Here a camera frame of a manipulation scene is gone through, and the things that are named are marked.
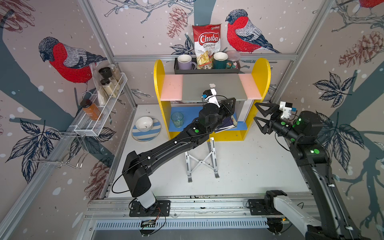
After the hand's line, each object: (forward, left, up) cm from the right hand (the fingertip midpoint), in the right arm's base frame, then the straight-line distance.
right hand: (253, 109), depth 62 cm
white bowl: (+18, +63, -36) cm, 74 cm away
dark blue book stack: (+9, +7, -22) cm, 25 cm away
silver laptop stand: (-8, +27, -40) cm, 48 cm away
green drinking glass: (+14, +37, -23) cm, 46 cm away
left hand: (+5, +6, +3) cm, 8 cm away
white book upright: (+14, -3, -16) cm, 21 cm away
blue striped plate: (+9, +62, -39) cm, 74 cm away
